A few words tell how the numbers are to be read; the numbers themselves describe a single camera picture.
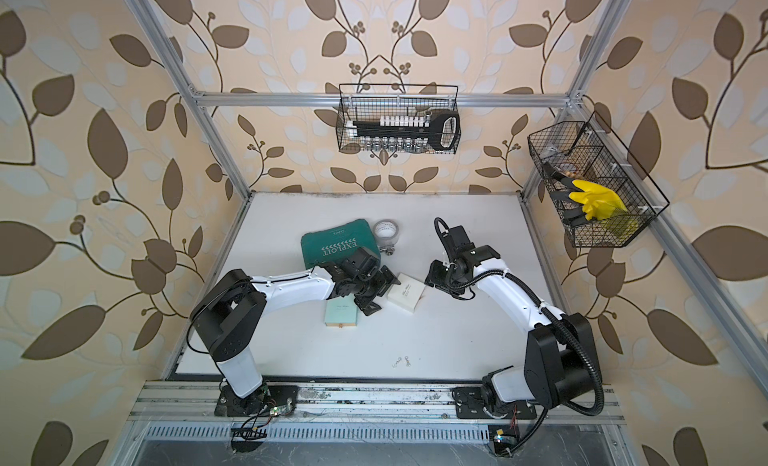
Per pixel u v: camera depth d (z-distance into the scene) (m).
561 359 0.42
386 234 1.08
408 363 0.81
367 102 0.91
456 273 0.62
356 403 0.75
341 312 0.87
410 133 0.85
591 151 0.79
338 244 0.99
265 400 0.68
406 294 0.91
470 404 0.73
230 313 0.50
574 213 0.64
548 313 0.44
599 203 0.69
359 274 0.72
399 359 0.82
